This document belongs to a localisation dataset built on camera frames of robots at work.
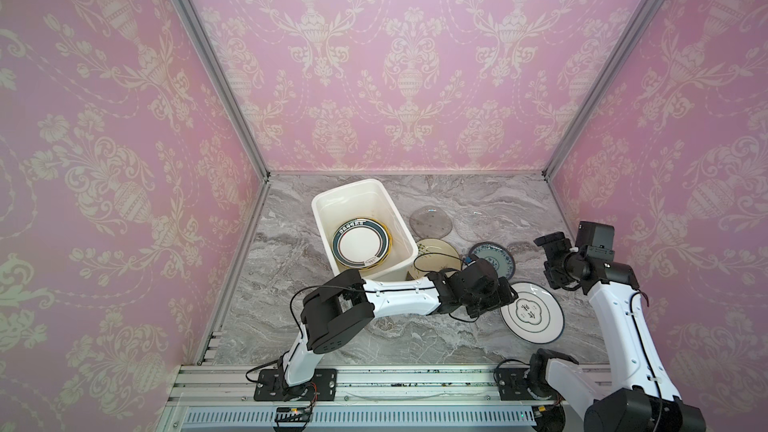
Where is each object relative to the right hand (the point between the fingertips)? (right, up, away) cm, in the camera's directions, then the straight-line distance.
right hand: (539, 249), depth 80 cm
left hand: (-9, -14, -5) cm, 17 cm away
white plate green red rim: (-50, -1, +19) cm, 53 cm away
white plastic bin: (-47, +13, +17) cm, 52 cm away
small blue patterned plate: (-5, -5, +17) cm, 19 cm away
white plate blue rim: (+2, -20, +5) cm, 21 cm away
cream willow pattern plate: (-26, -3, -3) cm, 26 cm away
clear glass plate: (-26, +5, +26) cm, 37 cm away
